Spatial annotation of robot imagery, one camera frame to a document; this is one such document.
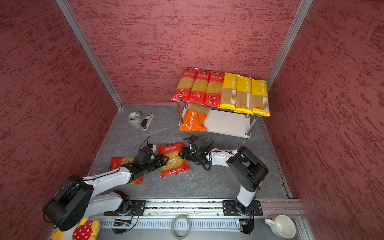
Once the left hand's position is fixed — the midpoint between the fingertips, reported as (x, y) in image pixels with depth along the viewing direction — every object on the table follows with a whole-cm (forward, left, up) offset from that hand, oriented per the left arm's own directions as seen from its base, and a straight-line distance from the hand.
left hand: (165, 163), depth 88 cm
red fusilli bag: (-2, -7, +2) cm, 7 cm away
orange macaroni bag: (+28, -17, +10) cm, 34 cm away
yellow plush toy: (-33, +29, +5) cm, 44 cm away
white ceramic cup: (-30, -58, +4) cm, 66 cm away
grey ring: (-31, -7, -2) cm, 32 cm away
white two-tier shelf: (+32, -40, +2) cm, 51 cm away
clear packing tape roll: (+36, +29, -1) cm, 47 cm away
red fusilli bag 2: (-1, +29, +2) cm, 29 cm away
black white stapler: (+30, +18, +2) cm, 35 cm away
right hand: (+2, -9, +2) cm, 9 cm away
